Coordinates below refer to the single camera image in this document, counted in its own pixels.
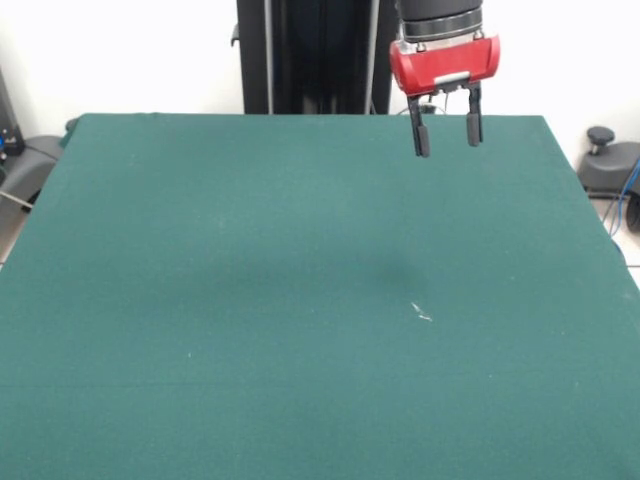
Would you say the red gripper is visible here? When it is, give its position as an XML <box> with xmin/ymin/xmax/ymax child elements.
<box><xmin>388</xmin><ymin>33</ymin><xmax>501</xmax><ymax>160</ymax></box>

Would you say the black levelling knob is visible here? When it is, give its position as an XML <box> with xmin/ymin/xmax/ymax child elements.
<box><xmin>586</xmin><ymin>125</ymin><xmax>615</xmax><ymax>156</ymax></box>

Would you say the dark green tablecloth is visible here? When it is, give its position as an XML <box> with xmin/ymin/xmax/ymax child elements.
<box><xmin>0</xmin><ymin>112</ymin><xmax>640</xmax><ymax>480</ymax></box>

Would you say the silver metal rod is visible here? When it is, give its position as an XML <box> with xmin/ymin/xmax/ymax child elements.
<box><xmin>0</xmin><ymin>189</ymin><xmax>34</xmax><ymax>209</ymax></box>

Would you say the black electronic device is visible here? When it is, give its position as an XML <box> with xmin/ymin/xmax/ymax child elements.
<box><xmin>0</xmin><ymin>64</ymin><xmax>26</xmax><ymax>161</ymax></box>

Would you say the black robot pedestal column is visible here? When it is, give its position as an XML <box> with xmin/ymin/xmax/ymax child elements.
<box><xmin>230</xmin><ymin>0</ymin><xmax>404</xmax><ymax>116</ymax></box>

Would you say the blue cable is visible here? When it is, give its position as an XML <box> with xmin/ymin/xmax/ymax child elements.
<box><xmin>602</xmin><ymin>158</ymin><xmax>640</xmax><ymax>236</ymax></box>

